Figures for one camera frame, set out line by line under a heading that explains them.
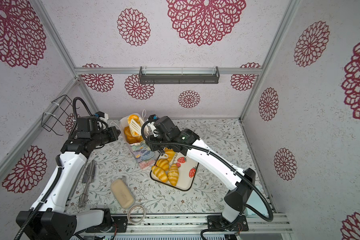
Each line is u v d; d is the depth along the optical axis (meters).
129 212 0.76
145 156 0.86
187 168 0.94
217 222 0.75
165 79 0.86
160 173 0.87
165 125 0.50
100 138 0.61
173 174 0.87
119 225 0.73
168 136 0.51
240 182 0.42
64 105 0.83
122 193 0.80
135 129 0.70
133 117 0.71
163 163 0.90
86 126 0.54
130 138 0.90
